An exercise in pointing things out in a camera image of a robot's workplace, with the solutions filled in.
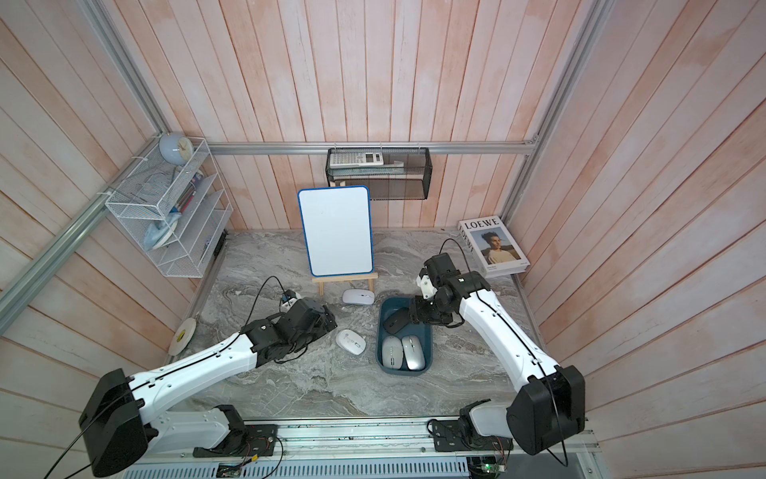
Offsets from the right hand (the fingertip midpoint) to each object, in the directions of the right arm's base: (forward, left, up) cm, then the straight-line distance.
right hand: (416, 315), depth 81 cm
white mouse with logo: (-3, +19, -11) cm, 22 cm away
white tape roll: (-2, +73, -14) cm, 75 cm away
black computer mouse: (+5, +5, -12) cm, 14 cm away
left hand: (-3, +26, -3) cm, 26 cm away
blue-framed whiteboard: (+23, +23, +11) cm, 35 cm away
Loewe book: (+36, -32, -11) cm, 49 cm away
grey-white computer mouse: (-7, +6, -10) cm, 14 cm away
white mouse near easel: (+13, +18, -11) cm, 25 cm away
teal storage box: (+9, +8, -11) cm, 16 cm away
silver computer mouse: (-5, 0, -11) cm, 12 cm away
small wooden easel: (+16, +27, -6) cm, 33 cm away
